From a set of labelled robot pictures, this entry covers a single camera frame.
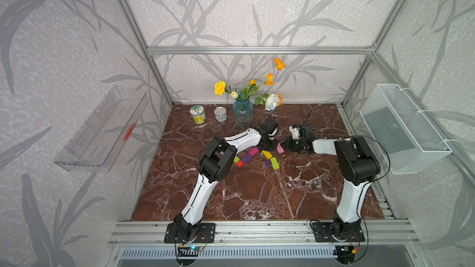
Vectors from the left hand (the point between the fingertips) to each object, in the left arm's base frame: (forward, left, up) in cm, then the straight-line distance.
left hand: (274, 148), depth 99 cm
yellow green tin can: (+19, +43, +6) cm, 47 cm away
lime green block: (-7, +20, 0) cm, 22 cm away
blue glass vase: (+18, +17, +10) cm, 27 cm away
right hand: (+4, -4, -1) cm, 5 cm away
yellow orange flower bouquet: (+9, +4, +26) cm, 28 cm away
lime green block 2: (-9, +1, -1) cm, 9 cm away
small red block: (-9, +18, 0) cm, 21 cm away
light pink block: (-1, -3, 0) cm, 3 cm away
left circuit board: (-45, +36, -3) cm, 58 cm away
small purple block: (-8, +4, -1) cm, 9 cm away
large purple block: (-5, +15, -1) cm, 16 cm away
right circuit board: (-46, -24, -3) cm, 52 cm away
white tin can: (+21, +31, +4) cm, 38 cm away
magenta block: (-2, +11, 0) cm, 11 cm away
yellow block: (-4, +4, +1) cm, 6 cm away
